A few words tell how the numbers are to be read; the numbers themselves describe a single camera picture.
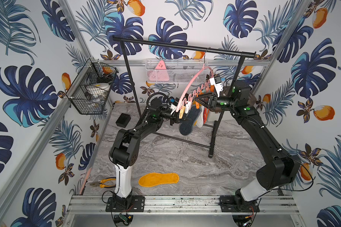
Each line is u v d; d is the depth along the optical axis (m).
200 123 0.89
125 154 0.53
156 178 0.84
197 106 0.69
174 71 1.03
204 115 0.88
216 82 0.61
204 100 0.64
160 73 0.90
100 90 0.80
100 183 0.81
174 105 0.69
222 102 0.62
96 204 0.76
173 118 0.71
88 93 0.84
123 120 1.06
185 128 0.80
